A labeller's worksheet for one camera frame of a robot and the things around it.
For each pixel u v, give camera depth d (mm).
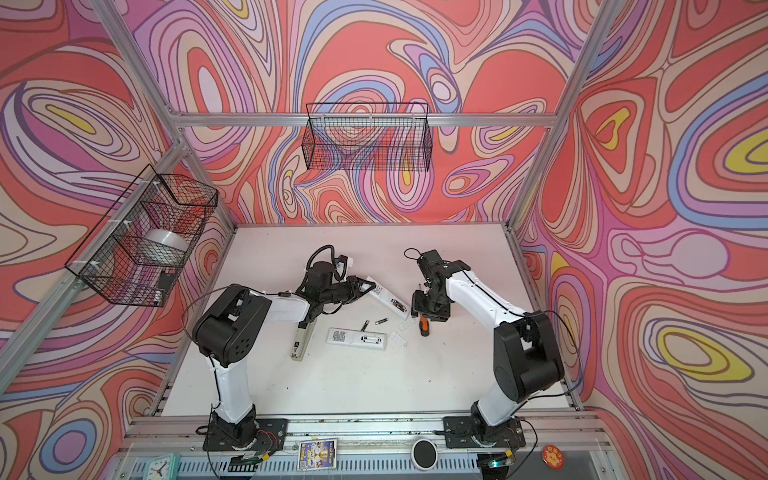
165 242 714
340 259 904
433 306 735
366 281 922
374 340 885
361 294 870
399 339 904
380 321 931
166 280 742
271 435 731
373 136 959
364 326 922
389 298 933
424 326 901
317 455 694
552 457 704
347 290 848
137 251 738
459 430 735
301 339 863
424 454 667
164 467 677
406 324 931
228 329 526
